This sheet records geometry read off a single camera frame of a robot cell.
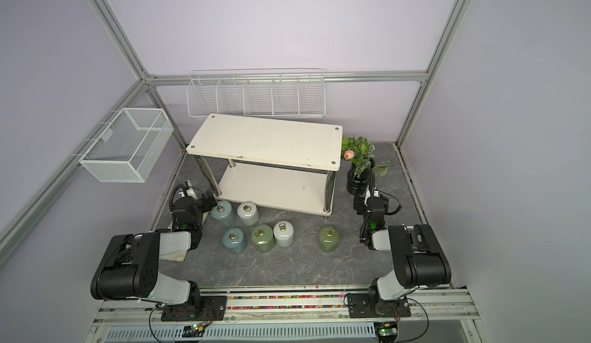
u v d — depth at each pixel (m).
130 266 0.45
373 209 0.70
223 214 0.87
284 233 0.83
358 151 0.81
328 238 0.81
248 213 0.88
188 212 0.70
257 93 1.01
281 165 0.70
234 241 0.81
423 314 0.73
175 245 0.65
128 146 0.83
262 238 0.81
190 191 0.80
